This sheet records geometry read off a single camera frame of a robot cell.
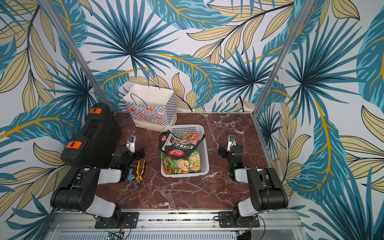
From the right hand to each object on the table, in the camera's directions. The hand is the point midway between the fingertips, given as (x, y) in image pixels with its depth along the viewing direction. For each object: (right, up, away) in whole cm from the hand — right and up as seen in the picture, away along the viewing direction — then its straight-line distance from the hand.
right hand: (230, 143), depth 93 cm
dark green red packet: (-22, +3, -4) cm, 23 cm away
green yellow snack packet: (-24, -12, -6) cm, 27 cm away
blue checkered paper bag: (-46, +21, -7) cm, 51 cm away
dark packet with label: (-35, -1, -1) cm, 35 cm away
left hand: (-58, -1, 0) cm, 58 cm away
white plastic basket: (-17, -4, -5) cm, 18 cm away
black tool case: (-74, 0, -15) cm, 76 cm away
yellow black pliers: (-54, -19, -7) cm, 58 cm away
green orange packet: (-36, -12, -10) cm, 39 cm away
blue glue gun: (-57, -17, -11) cm, 61 cm away
